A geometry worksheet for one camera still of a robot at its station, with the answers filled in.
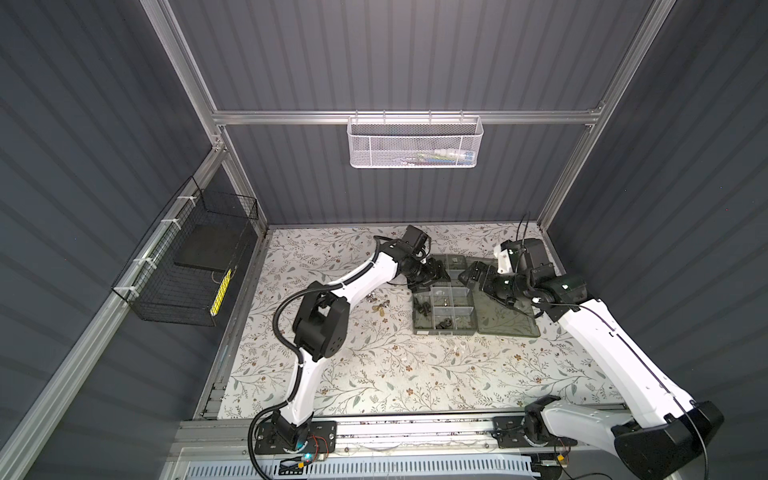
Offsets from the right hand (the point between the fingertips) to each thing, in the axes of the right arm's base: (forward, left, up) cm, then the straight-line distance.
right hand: (473, 285), depth 74 cm
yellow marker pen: (-5, +61, +5) cm, 61 cm away
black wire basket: (+1, +73, +6) cm, 73 cm away
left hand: (+9, +5, -12) cm, 16 cm away
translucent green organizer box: (+8, -1, -25) cm, 26 cm away
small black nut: (+1, +4, -23) cm, 24 cm away
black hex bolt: (+5, +11, -21) cm, 24 cm away
